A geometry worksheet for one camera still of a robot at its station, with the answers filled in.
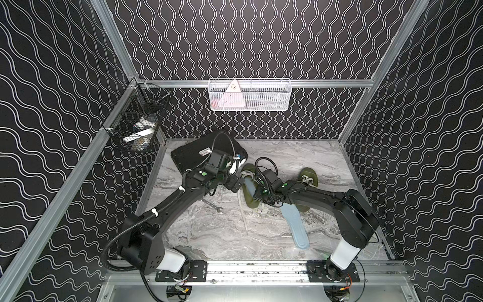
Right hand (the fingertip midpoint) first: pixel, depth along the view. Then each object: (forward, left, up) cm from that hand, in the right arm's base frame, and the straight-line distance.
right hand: (254, 195), depth 90 cm
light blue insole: (+6, +2, 0) cm, 6 cm away
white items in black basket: (+13, +50, +24) cm, 57 cm away
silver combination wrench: (-5, +17, -6) cm, 19 cm away
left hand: (+4, +9, +14) cm, 17 cm away
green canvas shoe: (+12, +2, +5) cm, 13 cm away
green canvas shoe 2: (+10, -27, +2) cm, 29 cm away
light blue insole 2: (-16, -20, -5) cm, 26 cm away
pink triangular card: (+34, +10, +32) cm, 48 cm away
